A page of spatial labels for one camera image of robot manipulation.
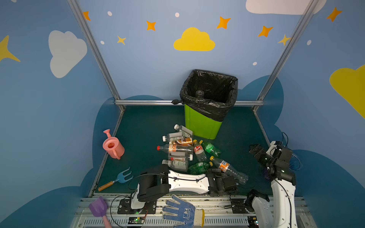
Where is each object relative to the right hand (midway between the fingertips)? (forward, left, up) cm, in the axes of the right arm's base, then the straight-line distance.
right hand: (257, 149), depth 79 cm
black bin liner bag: (+40, +25, +6) cm, 47 cm away
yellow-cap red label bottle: (+5, +31, -16) cm, 35 cm away
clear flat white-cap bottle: (+14, +50, -12) cm, 53 cm away
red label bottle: (-3, +46, -10) cm, 47 cm away
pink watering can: (-1, +84, -3) cm, 85 cm away
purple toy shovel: (-32, +85, -14) cm, 91 cm away
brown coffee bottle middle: (+10, +41, -11) cm, 44 cm away
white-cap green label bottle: (-8, +43, -11) cm, 45 cm away
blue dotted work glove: (-31, +39, -15) cm, 52 cm away
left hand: (-14, +21, -11) cm, 28 cm away
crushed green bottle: (-7, +31, -14) cm, 35 cm away
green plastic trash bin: (+19, +31, -5) cm, 37 cm away
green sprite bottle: (+6, +25, -12) cm, 28 cm away
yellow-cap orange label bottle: (-7, +16, -12) cm, 21 cm away
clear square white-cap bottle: (+19, +42, -12) cm, 48 cm away
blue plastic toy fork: (-16, +79, -16) cm, 82 cm away
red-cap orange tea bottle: (+3, +49, -10) cm, 50 cm away
